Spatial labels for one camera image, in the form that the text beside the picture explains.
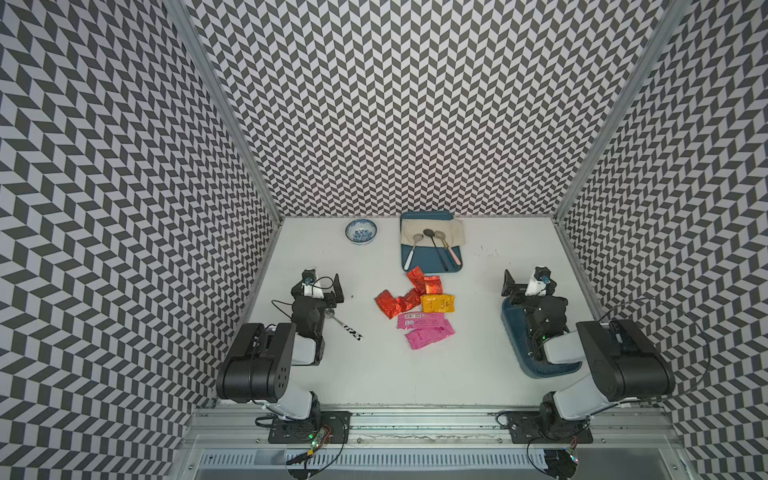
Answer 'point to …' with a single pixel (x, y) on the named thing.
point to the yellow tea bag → (438, 303)
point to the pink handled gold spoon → (440, 234)
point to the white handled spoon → (416, 237)
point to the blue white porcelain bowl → (361, 231)
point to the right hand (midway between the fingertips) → (521, 274)
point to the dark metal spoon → (430, 233)
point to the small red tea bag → (409, 300)
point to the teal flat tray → (427, 259)
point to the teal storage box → (517, 330)
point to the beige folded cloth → (453, 229)
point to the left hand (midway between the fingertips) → (322, 277)
